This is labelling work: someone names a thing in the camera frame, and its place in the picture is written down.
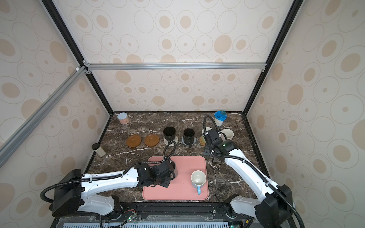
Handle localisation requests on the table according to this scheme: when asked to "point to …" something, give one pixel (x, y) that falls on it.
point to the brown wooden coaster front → (151, 140)
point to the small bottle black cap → (98, 149)
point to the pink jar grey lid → (123, 118)
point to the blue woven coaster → (193, 143)
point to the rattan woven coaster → (202, 141)
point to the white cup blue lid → (219, 117)
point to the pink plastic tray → (181, 187)
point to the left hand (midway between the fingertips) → (173, 180)
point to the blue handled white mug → (198, 178)
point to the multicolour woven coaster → (176, 140)
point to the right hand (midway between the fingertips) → (215, 149)
